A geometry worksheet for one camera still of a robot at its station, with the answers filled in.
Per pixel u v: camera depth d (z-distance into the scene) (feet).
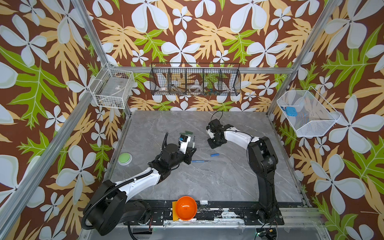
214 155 3.20
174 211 2.44
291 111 2.83
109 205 1.36
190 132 3.55
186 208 2.51
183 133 3.61
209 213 2.51
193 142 2.56
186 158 2.36
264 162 1.81
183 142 2.32
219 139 2.54
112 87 2.82
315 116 2.56
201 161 3.06
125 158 3.09
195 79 3.19
